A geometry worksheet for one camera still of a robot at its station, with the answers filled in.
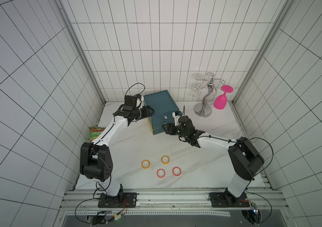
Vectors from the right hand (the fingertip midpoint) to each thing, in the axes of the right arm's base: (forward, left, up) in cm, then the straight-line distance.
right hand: (160, 127), depth 88 cm
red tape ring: (-24, -4, -12) cm, 27 cm away
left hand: (+6, +7, +7) cm, 11 cm away
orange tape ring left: (-20, +6, -13) cm, 25 cm away
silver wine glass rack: (+28, -33, -13) cm, 45 cm away
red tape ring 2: (-24, -9, -13) cm, 29 cm away
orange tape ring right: (-16, -2, -13) cm, 21 cm away
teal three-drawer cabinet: (+13, -2, +7) cm, 15 cm away
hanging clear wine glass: (+36, -24, +1) cm, 43 cm away
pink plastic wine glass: (+21, -40, +4) cm, 46 cm away
